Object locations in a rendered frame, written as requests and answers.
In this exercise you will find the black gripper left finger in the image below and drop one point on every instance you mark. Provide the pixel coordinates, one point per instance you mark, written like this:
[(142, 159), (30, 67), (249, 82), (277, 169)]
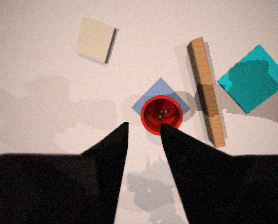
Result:
[(95, 175)]

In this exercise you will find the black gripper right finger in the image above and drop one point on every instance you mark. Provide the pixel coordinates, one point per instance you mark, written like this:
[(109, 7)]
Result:
[(212, 183)]

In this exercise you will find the long wooden plank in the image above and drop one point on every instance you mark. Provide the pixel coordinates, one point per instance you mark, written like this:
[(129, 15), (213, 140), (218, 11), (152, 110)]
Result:
[(201, 71)]

